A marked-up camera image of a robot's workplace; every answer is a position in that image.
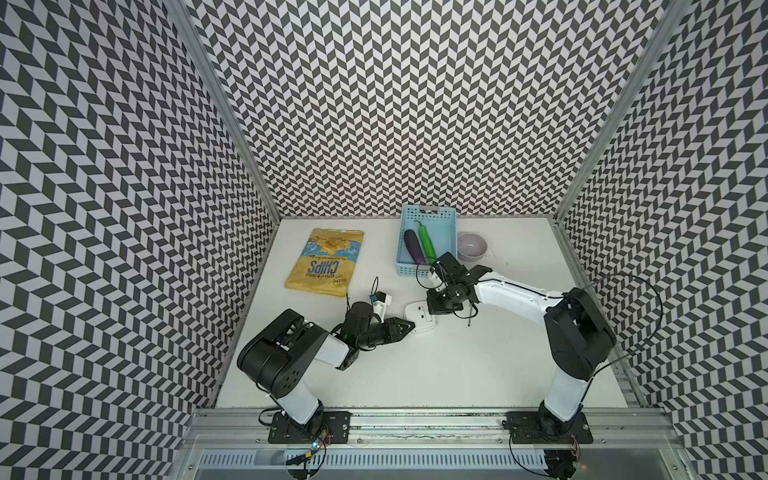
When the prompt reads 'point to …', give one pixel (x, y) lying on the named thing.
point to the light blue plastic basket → (440, 223)
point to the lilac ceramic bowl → (471, 247)
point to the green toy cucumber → (429, 248)
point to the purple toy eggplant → (413, 247)
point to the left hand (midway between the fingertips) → (410, 330)
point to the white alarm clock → (417, 312)
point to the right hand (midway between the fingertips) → (431, 313)
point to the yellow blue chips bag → (326, 262)
